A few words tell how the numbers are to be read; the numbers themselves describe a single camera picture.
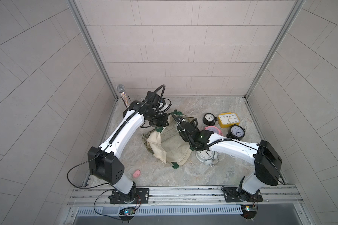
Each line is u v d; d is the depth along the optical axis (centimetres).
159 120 66
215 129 94
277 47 86
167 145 89
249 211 68
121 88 83
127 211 64
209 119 99
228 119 99
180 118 70
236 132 93
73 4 70
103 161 41
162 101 70
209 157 81
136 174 76
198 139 59
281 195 72
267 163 42
